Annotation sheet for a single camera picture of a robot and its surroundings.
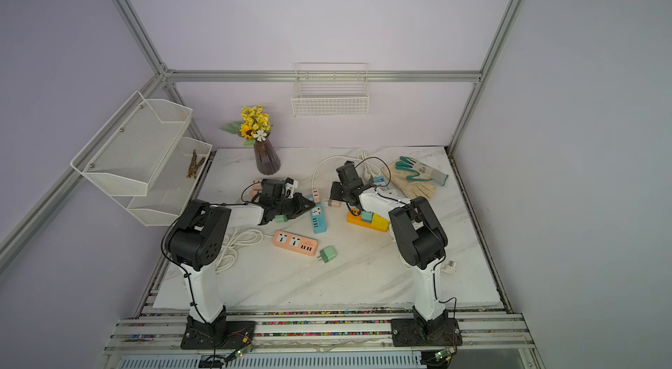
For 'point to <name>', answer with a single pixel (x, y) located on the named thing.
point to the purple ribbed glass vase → (267, 160)
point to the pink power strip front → (295, 243)
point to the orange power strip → (378, 222)
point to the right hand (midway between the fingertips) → (337, 193)
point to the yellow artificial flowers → (255, 125)
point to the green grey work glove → (423, 171)
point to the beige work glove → (413, 189)
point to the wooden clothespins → (194, 165)
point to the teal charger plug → (367, 216)
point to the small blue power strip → (380, 181)
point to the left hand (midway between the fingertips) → (314, 208)
